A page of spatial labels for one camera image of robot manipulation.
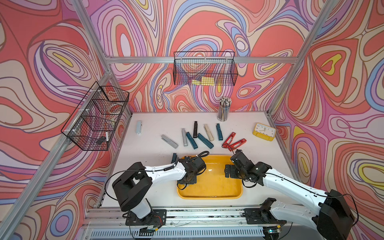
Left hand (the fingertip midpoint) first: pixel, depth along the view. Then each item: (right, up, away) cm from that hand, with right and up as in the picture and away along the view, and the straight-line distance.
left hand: (192, 181), depth 85 cm
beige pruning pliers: (+12, +27, +19) cm, 35 cm away
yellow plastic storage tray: (+12, -2, +1) cm, 12 cm away
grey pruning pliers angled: (-16, +22, +16) cm, 31 cm away
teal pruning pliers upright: (+20, +27, +19) cm, 38 cm away
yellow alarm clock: (+51, +28, +20) cm, 62 cm away
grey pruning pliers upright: (-6, +26, +19) cm, 33 cm away
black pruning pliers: (+2, +30, +22) cm, 37 cm away
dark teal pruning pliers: (-12, +12, +8) cm, 18 cm away
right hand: (+23, +5, -2) cm, 24 cm away
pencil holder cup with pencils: (+23, +45, +20) cm, 54 cm away
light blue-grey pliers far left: (-40, +31, +23) cm, 55 cm away
